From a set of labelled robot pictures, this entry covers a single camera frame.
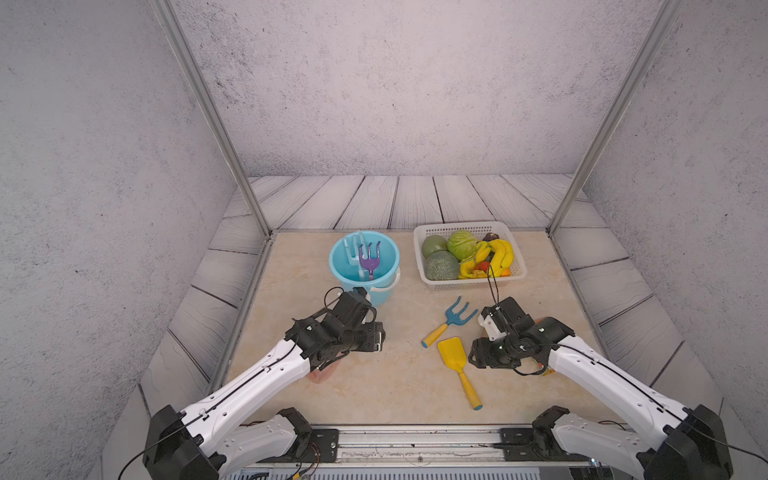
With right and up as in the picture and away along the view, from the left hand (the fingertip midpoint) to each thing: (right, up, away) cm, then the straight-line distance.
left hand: (381, 337), depth 76 cm
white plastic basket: (+34, +30, +35) cm, 57 cm away
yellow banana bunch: (+37, +19, +20) cm, 47 cm away
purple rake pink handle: (-4, +18, +21) cm, 28 cm away
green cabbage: (+26, +24, +22) cm, 42 cm away
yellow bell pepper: (+28, +15, +25) cm, 40 cm away
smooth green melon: (+17, +24, +28) cm, 41 cm away
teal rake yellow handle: (+21, 0, +20) cm, 29 cm away
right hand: (+25, -6, +2) cm, 26 cm away
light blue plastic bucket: (+1, +15, +9) cm, 17 cm away
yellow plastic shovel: (+21, -9, +14) cm, 27 cm away
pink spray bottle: (-17, -12, +5) cm, 21 cm away
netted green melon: (+18, +17, +20) cm, 32 cm away
